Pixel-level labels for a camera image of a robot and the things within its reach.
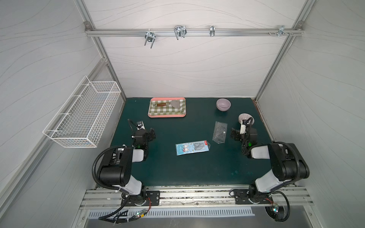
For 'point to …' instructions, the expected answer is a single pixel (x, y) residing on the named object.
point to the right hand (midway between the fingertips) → (240, 128)
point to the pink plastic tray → (179, 115)
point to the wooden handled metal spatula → (176, 103)
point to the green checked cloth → (166, 109)
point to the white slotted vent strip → (129, 213)
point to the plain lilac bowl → (223, 104)
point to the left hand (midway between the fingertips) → (144, 130)
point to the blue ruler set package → (192, 147)
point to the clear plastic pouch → (220, 132)
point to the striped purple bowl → (245, 116)
